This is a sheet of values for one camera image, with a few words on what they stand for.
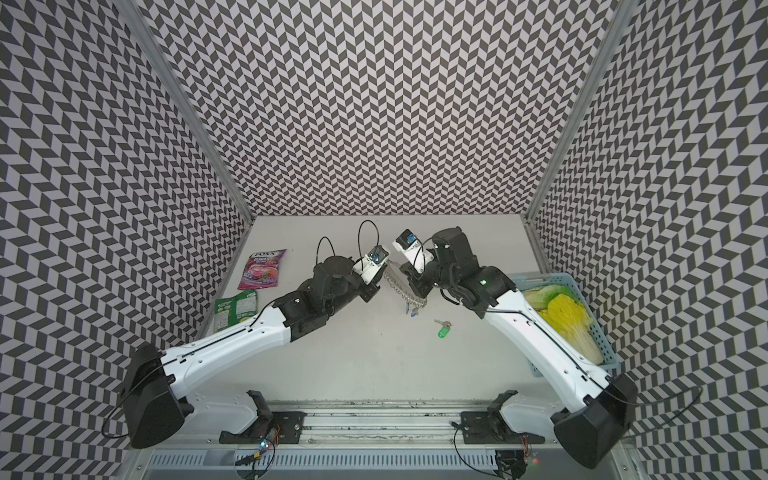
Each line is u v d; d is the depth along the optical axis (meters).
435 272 0.60
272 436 0.70
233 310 0.91
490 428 0.67
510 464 0.80
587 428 0.36
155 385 0.40
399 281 0.78
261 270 0.99
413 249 0.60
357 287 0.57
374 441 0.72
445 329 0.89
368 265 0.62
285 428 0.72
